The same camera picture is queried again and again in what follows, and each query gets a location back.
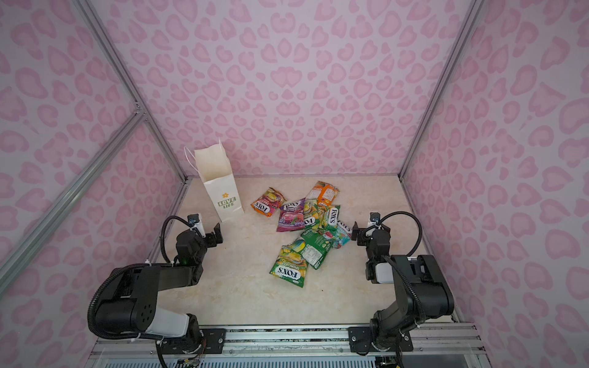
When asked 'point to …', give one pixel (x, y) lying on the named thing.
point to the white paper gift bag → (215, 171)
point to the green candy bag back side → (317, 247)
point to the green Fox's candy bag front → (291, 264)
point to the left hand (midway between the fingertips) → (209, 223)
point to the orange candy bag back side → (324, 192)
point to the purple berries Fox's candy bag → (291, 216)
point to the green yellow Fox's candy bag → (320, 217)
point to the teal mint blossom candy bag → (340, 235)
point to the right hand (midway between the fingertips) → (369, 222)
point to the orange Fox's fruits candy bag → (267, 203)
